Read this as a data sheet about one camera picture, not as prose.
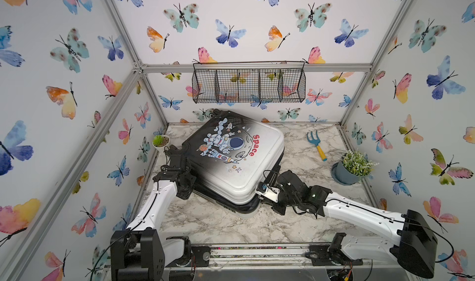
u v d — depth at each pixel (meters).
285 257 0.75
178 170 0.65
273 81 0.98
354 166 0.83
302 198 0.59
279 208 0.68
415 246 0.38
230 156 0.77
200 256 0.74
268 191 0.66
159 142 0.99
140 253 0.40
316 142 1.11
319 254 0.74
